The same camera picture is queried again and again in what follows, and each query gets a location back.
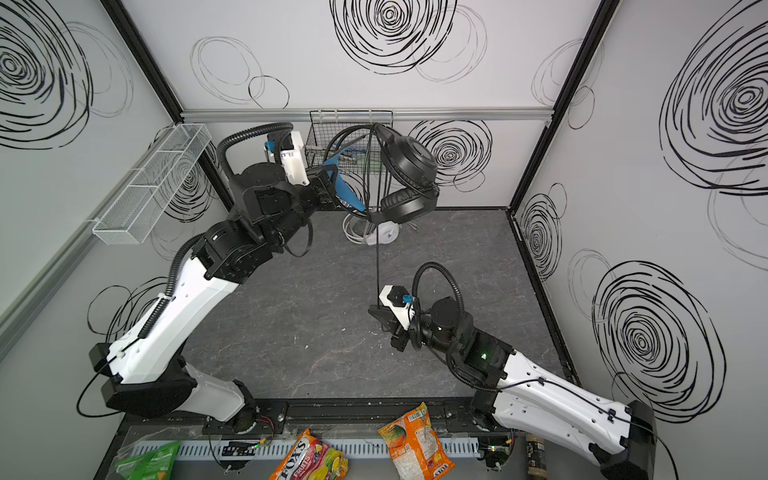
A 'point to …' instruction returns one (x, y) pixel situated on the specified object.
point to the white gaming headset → (360, 230)
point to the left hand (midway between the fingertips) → (337, 165)
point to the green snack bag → (154, 465)
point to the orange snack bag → (414, 447)
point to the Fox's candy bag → (307, 458)
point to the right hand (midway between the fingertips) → (369, 311)
